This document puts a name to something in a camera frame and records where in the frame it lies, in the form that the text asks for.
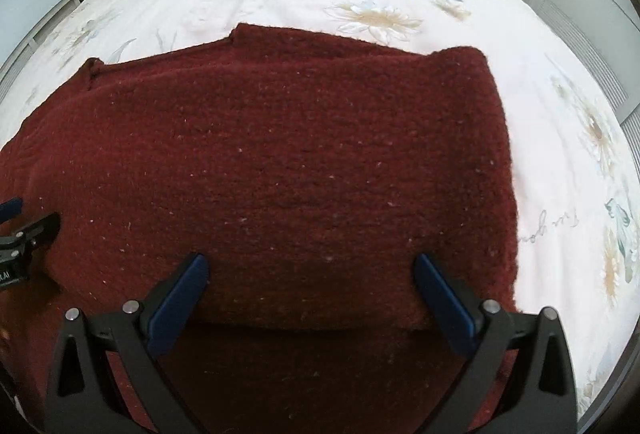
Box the dark red knitted sweater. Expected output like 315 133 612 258
1 25 518 433

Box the white radiator cover left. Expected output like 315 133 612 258
1 0 85 100

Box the white floral bed cover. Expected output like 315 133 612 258
1 0 639 423

